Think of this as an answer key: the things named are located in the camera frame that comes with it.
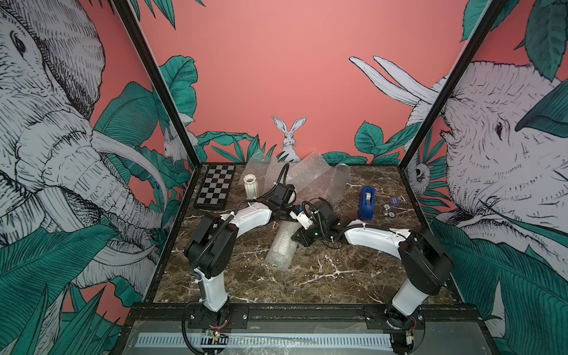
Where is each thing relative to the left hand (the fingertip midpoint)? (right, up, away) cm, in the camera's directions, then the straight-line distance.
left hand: (299, 211), depth 93 cm
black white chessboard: (-42, +9, +14) cm, 45 cm away
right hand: (-3, -8, -9) cm, 12 cm away
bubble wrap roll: (+19, +15, +2) cm, 24 cm away
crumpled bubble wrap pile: (+7, +15, +21) cm, 27 cm away
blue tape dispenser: (+31, +3, +5) cm, 32 cm away
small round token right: (+44, -3, +8) cm, 44 cm away
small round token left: (+43, +1, +11) cm, 44 cm away
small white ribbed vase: (-21, +11, -1) cm, 23 cm away
